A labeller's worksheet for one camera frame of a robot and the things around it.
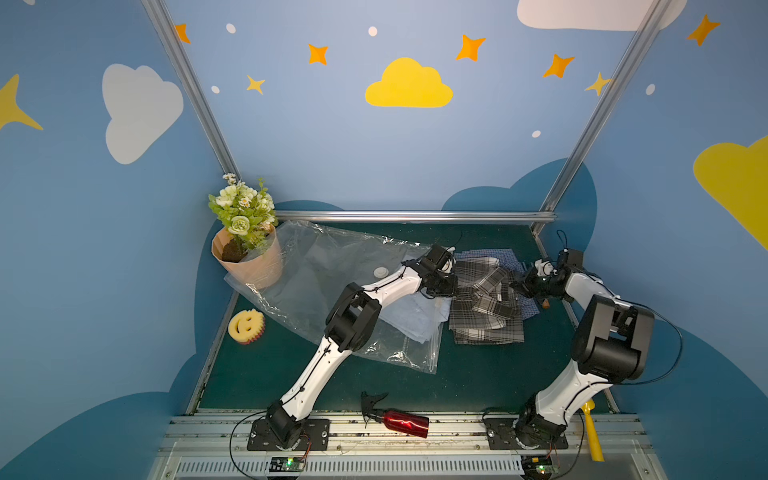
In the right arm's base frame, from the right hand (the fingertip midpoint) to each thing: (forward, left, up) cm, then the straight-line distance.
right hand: (515, 281), depth 96 cm
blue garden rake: (-4, -11, -7) cm, 14 cm away
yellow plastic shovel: (-44, -12, -6) cm, 46 cm away
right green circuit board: (-49, +2, -8) cm, 50 cm away
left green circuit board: (-53, +63, -7) cm, 83 cm away
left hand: (-3, +16, -2) cm, 17 cm away
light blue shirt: (-11, +31, -7) cm, 34 cm away
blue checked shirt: (+13, -2, -6) cm, 15 cm away
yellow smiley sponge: (-19, +84, -4) cm, 87 cm away
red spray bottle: (-42, +38, -3) cm, 57 cm away
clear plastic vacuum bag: (+8, +68, -5) cm, 69 cm away
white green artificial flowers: (+6, +84, +20) cm, 86 cm away
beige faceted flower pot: (-8, +79, +12) cm, 81 cm away
